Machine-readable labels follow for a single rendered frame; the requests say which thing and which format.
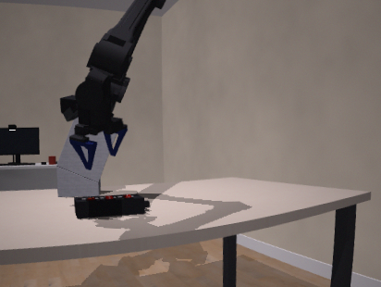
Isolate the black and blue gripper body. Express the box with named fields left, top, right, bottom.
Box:
left=69, top=98, right=128, bottom=143

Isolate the black power strip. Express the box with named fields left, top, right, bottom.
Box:
left=74, top=193, right=150, bottom=218

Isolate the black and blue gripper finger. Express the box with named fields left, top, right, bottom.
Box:
left=69, top=140, right=97, bottom=170
left=104, top=128, right=128, bottom=156

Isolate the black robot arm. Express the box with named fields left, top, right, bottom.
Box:
left=60, top=0, right=166, bottom=125

